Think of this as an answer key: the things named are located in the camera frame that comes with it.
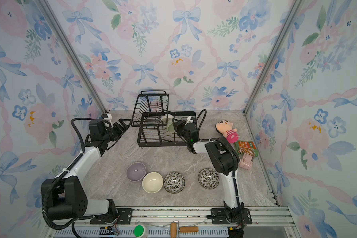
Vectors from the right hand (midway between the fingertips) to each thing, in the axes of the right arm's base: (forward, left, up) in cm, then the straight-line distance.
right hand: (171, 118), depth 93 cm
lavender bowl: (-29, +20, -16) cm, 39 cm away
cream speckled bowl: (-6, +2, +7) cm, 10 cm away
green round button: (-58, +11, -9) cm, 59 cm away
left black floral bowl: (-35, -2, -17) cm, 39 cm away
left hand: (-9, +23, +4) cm, 25 cm away
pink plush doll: (+1, -36, -11) cm, 38 cm away
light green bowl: (-3, +1, -6) cm, 7 cm away
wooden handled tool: (-56, -7, -17) cm, 59 cm away
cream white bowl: (-35, +10, -16) cm, 40 cm away
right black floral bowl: (-32, -22, -17) cm, 42 cm away
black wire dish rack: (+12, +16, -8) cm, 22 cm away
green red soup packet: (-10, -51, -18) cm, 55 cm away
